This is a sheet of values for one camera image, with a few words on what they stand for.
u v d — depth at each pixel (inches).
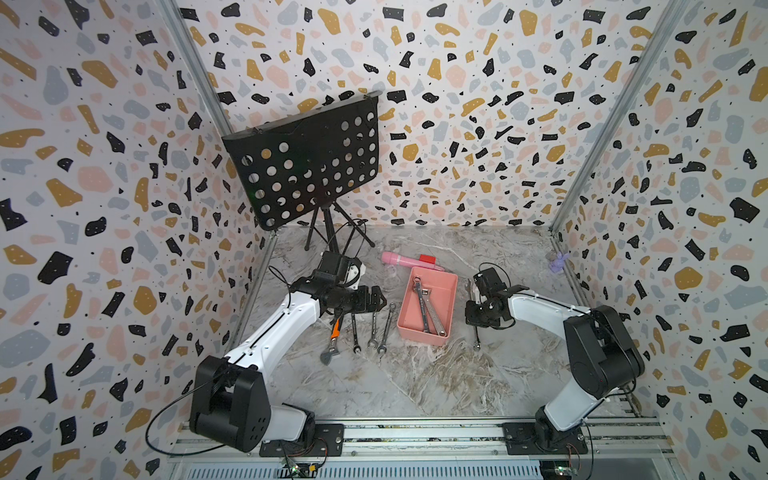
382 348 35.3
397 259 43.1
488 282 30.1
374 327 37.2
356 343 36.0
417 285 40.3
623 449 28.9
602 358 18.5
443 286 41.1
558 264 41.9
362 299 28.8
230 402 15.9
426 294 39.5
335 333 36.4
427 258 44.1
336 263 26.1
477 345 33.7
